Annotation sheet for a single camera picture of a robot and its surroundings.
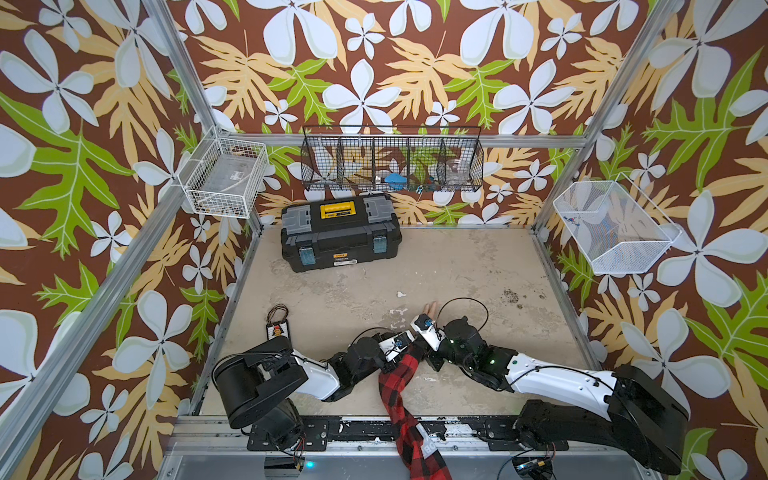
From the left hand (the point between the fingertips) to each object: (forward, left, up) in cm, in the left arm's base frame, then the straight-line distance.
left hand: (403, 333), depth 85 cm
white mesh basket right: (+24, -60, +21) cm, 68 cm away
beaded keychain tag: (+5, +39, -4) cm, 39 cm away
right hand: (-2, -3, +2) cm, 4 cm away
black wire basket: (+52, +2, +24) cm, 58 cm away
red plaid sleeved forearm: (-30, -1, -2) cm, 30 cm away
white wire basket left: (+35, +52, +29) cm, 69 cm away
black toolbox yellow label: (+30, +20, +10) cm, 38 cm away
